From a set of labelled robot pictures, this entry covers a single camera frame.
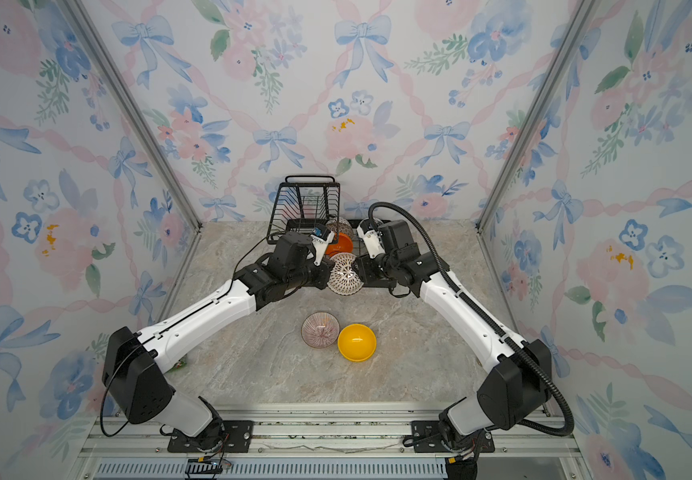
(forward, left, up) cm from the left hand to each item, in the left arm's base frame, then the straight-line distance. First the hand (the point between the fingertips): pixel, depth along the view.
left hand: (334, 260), depth 79 cm
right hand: (+1, -7, -1) cm, 7 cm away
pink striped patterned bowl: (-9, +5, -23) cm, 25 cm away
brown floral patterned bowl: (+27, 0, -14) cm, 31 cm away
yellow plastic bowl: (-14, -6, -20) cm, 25 cm away
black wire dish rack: (+41, +14, -15) cm, 46 cm away
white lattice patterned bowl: (-3, -2, -5) cm, 6 cm away
